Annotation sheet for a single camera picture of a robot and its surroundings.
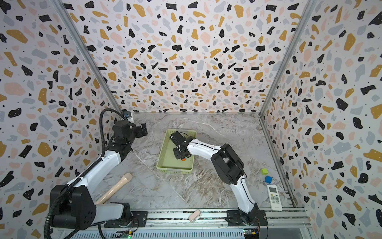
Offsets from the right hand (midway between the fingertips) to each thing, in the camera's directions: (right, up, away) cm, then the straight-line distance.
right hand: (179, 153), depth 95 cm
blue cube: (+54, -14, -8) cm, 56 cm away
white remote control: (+53, -21, -15) cm, 59 cm away
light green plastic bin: (-8, -6, +1) cm, 10 cm away
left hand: (-22, +19, -11) cm, 31 cm away
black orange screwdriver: (+3, -3, -1) cm, 4 cm away
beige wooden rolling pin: (-28, -12, -12) cm, 33 cm away
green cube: (+52, -9, -6) cm, 53 cm away
